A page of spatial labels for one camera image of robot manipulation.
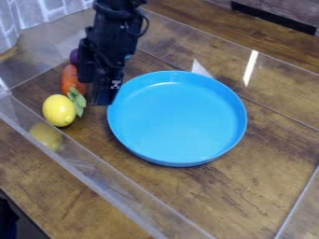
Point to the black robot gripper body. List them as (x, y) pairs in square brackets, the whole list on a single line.
[(116, 30)]

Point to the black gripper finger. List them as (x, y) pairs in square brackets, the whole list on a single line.
[(87, 61), (105, 85)]

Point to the orange toy carrot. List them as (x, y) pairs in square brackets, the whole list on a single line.
[(73, 89)]

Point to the blue round plastic tray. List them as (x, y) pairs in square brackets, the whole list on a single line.
[(177, 118)]

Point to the purple toy eggplant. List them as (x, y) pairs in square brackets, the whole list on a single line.
[(73, 57)]

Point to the yellow toy lemon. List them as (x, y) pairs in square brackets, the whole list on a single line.
[(59, 110)]

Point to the clear acrylic enclosure wall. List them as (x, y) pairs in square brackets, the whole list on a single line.
[(92, 191)]

